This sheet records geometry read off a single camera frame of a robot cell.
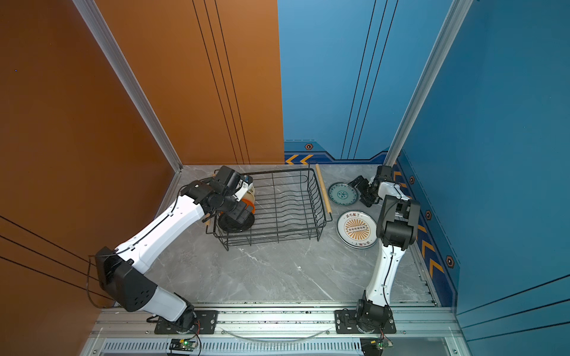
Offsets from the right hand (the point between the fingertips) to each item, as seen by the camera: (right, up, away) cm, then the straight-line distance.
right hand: (354, 190), depth 106 cm
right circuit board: (-4, -49, -36) cm, 61 cm away
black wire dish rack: (-32, -6, -1) cm, 33 cm away
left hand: (-49, -5, -25) cm, 55 cm away
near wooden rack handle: (-19, +10, -12) cm, 25 cm away
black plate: (-50, -10, -35) cm, 62 cm away
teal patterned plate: (-5, -2, +3) cm, 6 cm away
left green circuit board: (-65, -49, -35) cm, 89 cm away
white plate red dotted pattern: (-2, -17, -12) cm, 21 cm away
